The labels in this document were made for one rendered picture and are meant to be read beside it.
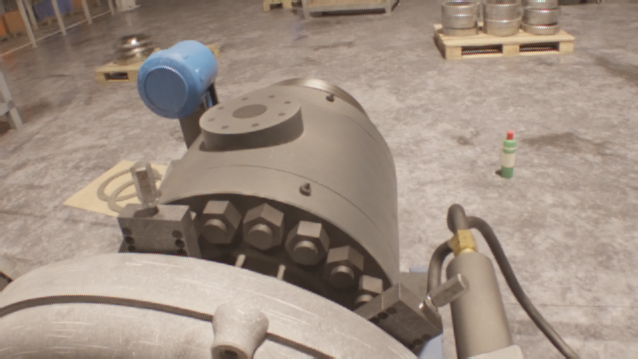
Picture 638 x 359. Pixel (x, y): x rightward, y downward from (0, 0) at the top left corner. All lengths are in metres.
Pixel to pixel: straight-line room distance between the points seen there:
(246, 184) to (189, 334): 0.38
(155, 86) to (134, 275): 0.70
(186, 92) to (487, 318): 0.80
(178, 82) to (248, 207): 0.44
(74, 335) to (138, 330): 0.07
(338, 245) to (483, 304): 0.27
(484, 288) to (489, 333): 0.08
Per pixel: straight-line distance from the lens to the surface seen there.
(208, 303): 0.45
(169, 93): 1.12
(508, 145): 2.38
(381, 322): 0.54
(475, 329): 0.62
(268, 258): 0.82
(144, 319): 0.46
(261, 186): 0.77
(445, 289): 0.52
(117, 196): 2.87
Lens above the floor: 1.26
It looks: 30 degrees down
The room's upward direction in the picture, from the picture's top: 8 degrees counter-clockwise
